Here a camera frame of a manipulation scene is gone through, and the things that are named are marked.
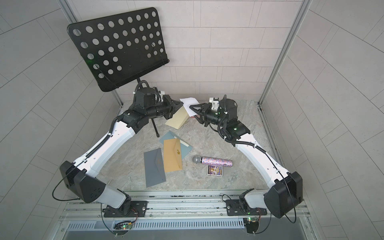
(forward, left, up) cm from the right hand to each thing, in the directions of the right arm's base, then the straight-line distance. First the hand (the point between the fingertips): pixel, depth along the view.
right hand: (189, 109), depth 66 cm
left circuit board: (-38, +34, -34) cm, 61 cm away
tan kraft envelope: (-6, +13, -35) cm, 38 cm away
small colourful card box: (-14, -11, -35) cm, 40 cm away
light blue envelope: (+1, +5, -36) cm, 36 cm away
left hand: (+5, +1, +1) cm, 5 cm away
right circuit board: (-39, -25, -37) cm, 59 cm away
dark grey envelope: (-15, +22, -34) cm, 43 cm away
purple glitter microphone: (-9, -2, -32) cm, 33 cm away
